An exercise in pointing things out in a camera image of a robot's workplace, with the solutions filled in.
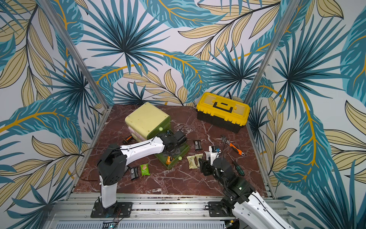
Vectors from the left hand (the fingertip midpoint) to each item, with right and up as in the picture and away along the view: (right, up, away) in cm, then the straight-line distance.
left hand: (174, 153), depth 88 cm
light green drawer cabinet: (-15, +20, -6) cm, 26 cm away
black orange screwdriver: (-33, +7, +9) cm, 34 cm away
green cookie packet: (-17, -10, -2) cm, 20 cm away
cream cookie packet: (+11, -6, 0) cm, 13 cm away
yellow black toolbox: (+32, +26, +8) cm, 42 cm away
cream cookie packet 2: (+14, -3, +3) cm, 15 cm away
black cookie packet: (+16, +4, +9) cm, 19 cm away
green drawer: (-6, +16, -3) cm, 17 cm away
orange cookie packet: (-4, -5, 0) cm, 7 cm away
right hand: (+17, 0, -12) cm, 21 cm away
